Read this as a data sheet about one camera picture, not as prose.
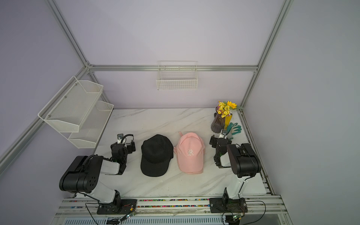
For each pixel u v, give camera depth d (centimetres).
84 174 46
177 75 95
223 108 88
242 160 50
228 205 67
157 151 80
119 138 80
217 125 110
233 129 107
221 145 75
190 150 84
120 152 72
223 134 84
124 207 74
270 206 75
